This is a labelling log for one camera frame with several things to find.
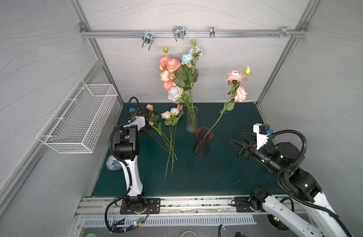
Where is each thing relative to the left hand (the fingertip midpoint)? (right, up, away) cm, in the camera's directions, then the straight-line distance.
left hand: (142, 131), depth 103 cm
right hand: (+52, +2, -42) cm, 67 cm away
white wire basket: (-21, +7, -34) cm, 41 cm away
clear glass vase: (+34, +8, -6) cm, 36 cm away
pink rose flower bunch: (+14, +1, +1) cm, 14 cm away
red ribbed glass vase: (+41, 0, -22) cm, 46 cm away
